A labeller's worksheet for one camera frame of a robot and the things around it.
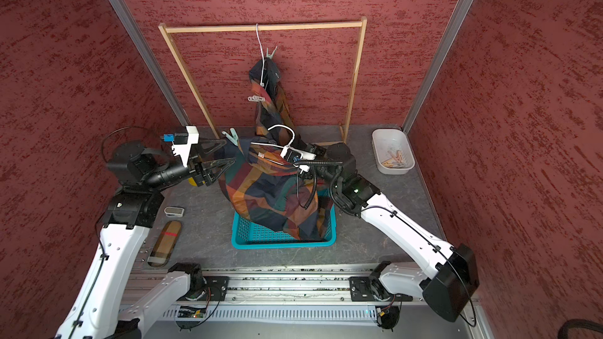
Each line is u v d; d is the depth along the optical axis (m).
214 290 0.73
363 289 0.74
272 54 0.86
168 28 0.66
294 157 0.55
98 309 0.37
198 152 0.49
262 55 0.91
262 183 0.72
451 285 0.38
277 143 0.66
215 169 0.52
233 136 0.66
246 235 0.83
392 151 1.12
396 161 1.08
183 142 0.48
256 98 0.69
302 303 0.73
